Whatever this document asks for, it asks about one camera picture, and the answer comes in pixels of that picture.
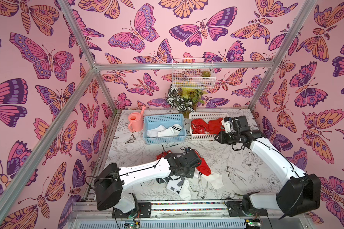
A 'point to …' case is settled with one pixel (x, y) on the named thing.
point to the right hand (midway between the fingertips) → (218, 136)
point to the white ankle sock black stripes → (215, 180)
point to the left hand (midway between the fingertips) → (192, 171)
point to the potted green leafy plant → (185, 100)
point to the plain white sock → (170, 131)
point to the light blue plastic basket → (167, 120)
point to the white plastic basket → (205, 117)
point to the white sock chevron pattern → (184, 191)
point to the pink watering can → (135, 120)
